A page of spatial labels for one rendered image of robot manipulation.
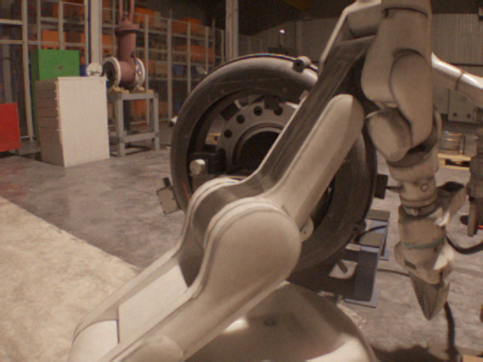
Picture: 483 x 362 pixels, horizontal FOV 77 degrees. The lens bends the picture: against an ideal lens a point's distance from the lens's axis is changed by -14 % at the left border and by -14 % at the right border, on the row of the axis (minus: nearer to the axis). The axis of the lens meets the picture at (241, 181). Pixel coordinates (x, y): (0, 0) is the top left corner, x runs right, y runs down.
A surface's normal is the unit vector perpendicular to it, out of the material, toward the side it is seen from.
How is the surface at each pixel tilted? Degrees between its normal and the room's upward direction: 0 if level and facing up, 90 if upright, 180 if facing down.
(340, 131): 90
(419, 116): 102
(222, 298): 89
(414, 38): 96
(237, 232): 82
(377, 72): 82
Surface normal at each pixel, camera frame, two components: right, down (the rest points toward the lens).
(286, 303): 0.01, -0.05
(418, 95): 0.30, 0.43
